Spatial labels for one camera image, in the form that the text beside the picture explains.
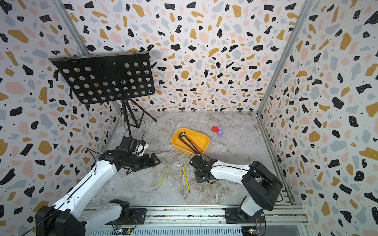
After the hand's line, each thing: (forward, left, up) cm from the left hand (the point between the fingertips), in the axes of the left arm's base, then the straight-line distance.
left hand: (155, 162), depth 79 cm
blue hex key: (-8, -27, -13) cm, 31 cm away
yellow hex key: (+5, -12, -13) cm, 18 cm away
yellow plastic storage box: (+23, -26, -13) cm, 37 cm away
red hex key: (+19, -15, -12) cm, 27 cm away
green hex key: (-5, -2, -13) cm, 14 cm away
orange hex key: (+20, -21, -13) cm, 32 cm away
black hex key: (+20, -15, -11) cm, 27 cm away
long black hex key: (+20, -17, -12) cm, 29 cm away
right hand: (-3, -24, -14) cm, 28 cm away
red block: (+32, -36, -11) cm, 49 cm away
